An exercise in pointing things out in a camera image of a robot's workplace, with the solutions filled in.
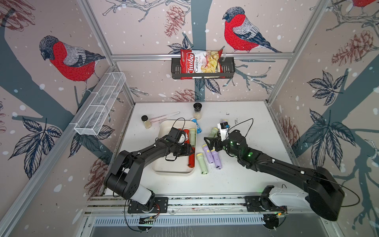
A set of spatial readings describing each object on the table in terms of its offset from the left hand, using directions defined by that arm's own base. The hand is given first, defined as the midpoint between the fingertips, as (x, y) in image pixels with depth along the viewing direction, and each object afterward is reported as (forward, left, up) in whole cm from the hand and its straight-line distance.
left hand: (193, 149), depth 88 cm
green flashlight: (+13, -13, -3) cm, 19 cm away
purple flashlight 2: (-5, -14, -3) cm, 16 cm away
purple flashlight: (-1, -9, -3) cm, 10 cm away
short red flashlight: (+11, +4, -4) cm, 13 cm away
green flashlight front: (-7, -6, -4) cm, 10 cm away
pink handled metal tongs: (+26, +28, -6) cm, 39 cm away
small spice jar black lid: (+21, +33, +1) cm, 39 cm away
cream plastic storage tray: (-8, +7, -4) cm, 12 cm away
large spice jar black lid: (+31, -3, +5) cm, 31 cm away
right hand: (+2, -10, +12) cm, 15 cm away
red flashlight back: (-6, +1, -3) cm, 7 cm away
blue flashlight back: (+17, -4, -3) cm, 17 cm away
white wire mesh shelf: (+4, +50, +25) cm, 56 cm away
